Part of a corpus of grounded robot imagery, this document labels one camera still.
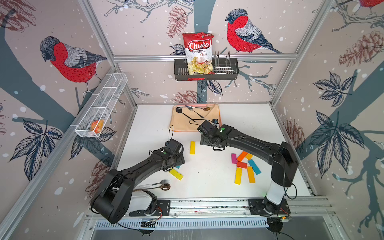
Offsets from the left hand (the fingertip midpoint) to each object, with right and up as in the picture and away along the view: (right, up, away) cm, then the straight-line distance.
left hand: (180, 158), depth 88 cm
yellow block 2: (+7, +5, +8) cm, 11 cm away
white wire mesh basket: (-41, +31, -10) cm, 53 cm away
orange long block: (+42, -9, -3) cm, 43 cm away
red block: (+37, -4, 0) cm, 37 cm away
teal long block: (+43, -4, -4) cm, 44 cm away
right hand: (+16, +11, -3) cm, 19 cm away
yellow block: (-2, -8, -3) cm, 9 cm away
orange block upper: (+37, 0, +2) cm, 37 cm away
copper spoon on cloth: (+17, +31, +27) cm, 44 cm away
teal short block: (-1, -5, -1) cm, 5 cm away
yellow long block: (+34, -9, -5) cm, 35 cm away
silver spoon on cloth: (+5, +31, +29) cm, 43 cm away
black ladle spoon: (-4, +30, +27) cm, 40 cm away
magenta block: (+33, -1, +2) cm, 33 cm away
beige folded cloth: (+3, +24, +23) cm, 34 cm away
